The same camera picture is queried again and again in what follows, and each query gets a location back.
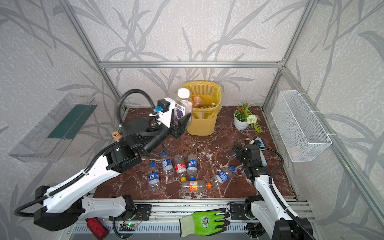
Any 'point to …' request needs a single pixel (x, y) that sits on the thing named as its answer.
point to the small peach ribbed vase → (117, 136)
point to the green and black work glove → (205, 223)
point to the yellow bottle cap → (183, 179)
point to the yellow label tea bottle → (213, 104)
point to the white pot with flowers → (243, 117)
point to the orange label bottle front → (195, 186)
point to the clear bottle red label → (180, 166)
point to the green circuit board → (128, 227)
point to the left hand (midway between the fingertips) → (187, 107)
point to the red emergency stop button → (96, 228)
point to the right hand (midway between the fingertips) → (239, 145)
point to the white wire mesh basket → (303, 136)
